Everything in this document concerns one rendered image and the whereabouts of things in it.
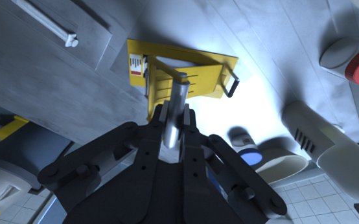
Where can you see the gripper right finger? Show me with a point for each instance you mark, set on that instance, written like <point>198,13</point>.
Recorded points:
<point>195,149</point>

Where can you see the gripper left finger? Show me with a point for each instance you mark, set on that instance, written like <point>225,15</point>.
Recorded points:
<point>142,146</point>

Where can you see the grey and yellow reacher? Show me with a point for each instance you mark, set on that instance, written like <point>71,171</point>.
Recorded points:
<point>176,102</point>

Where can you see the yellow bin flap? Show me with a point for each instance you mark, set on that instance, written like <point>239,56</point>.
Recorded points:
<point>204,80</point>

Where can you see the yellow sharps bin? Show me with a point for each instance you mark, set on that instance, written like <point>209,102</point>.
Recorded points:
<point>182,52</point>

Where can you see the white syringe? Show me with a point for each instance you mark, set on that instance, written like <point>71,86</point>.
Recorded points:
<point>46,19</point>

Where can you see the white bottle with blue cap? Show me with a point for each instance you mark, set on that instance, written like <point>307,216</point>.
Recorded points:
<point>249,155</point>

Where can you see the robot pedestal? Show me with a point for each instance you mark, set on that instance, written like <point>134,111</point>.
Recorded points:
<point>27,149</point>

